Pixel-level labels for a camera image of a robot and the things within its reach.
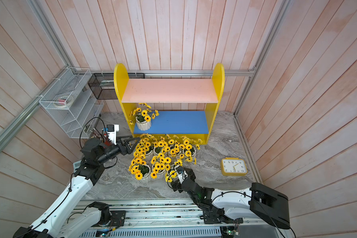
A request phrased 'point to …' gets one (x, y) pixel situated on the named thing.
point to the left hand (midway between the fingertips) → (136, 140)
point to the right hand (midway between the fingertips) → (177, 172)
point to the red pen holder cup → (95, 133)
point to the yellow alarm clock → (233, 166)
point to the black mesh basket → (102, 87)
